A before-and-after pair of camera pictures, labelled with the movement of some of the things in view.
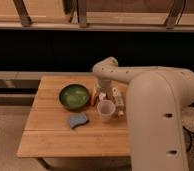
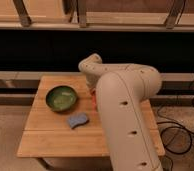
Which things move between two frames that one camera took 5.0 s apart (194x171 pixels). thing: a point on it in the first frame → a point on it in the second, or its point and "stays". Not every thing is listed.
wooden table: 48,134 stays
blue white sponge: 77,119 stays
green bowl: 73,96 → 61,98
